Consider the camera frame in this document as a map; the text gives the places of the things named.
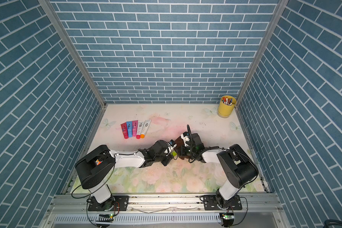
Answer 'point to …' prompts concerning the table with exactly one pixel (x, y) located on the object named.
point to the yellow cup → (225, 111)
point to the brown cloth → (178, 142)
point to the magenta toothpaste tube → (135, 124)
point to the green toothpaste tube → (174, 153)
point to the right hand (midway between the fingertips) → (178, 151)
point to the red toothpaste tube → (124, 128)
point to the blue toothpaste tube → (129, 127)
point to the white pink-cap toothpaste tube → (139, 129)
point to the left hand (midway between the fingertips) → (174, 156)
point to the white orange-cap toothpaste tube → (145, 128)
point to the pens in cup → (227, 101)
